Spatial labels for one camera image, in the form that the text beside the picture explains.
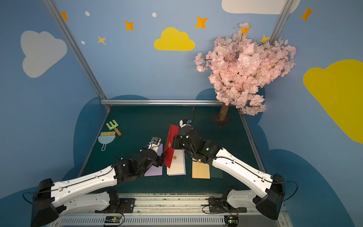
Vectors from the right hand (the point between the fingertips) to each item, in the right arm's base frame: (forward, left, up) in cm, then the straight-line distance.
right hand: (174, 137), depth 72 cm
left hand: (-3, +8, -8) cm, 11 cm away
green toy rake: (+23, +51, -26) cm, 62 cm away
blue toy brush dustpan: (+13, +53, -26) cm, 60 cm away
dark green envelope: (-8, -25, -26) cm, 37 cm away
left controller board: (-36, +30, -27) cm, 54 cm away
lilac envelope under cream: (-5, -6, -26) cm, 27 cm away
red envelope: (+4, +1, -1) cm, 4 cm away
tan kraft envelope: (-7, -16, -27) cm, 32 cm away
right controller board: (-32, -32, -29) cm, 54 cm away
